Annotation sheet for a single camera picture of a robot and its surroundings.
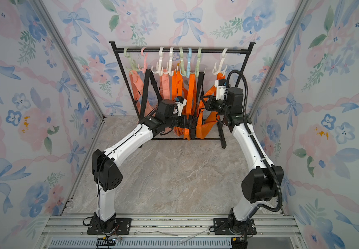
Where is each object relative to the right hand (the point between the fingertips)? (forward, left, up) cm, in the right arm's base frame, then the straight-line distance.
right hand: (203, 96), depth 76 cm
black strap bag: (-5, +4, -21) cm, 22 cm away
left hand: (-5, +5, -9) cm, 12 cm away
